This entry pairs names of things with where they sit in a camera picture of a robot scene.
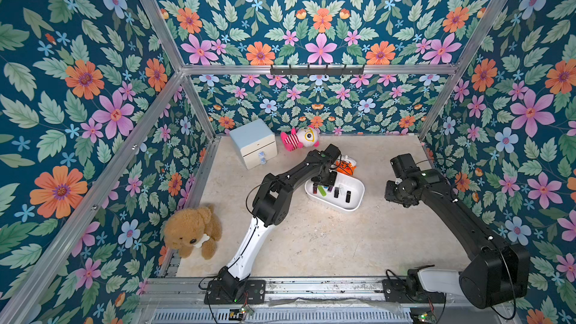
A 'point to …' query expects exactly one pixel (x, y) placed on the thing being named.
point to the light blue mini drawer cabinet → (256, 141)
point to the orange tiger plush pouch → (345, 167)
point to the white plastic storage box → (345, 183)
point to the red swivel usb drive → (315, 188)
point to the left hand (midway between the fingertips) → (332, 181)
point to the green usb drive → (322, 190)
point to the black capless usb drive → (336, 193)
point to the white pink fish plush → (305, 136)
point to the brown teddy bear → (187, 229)
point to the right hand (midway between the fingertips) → (392, 193)
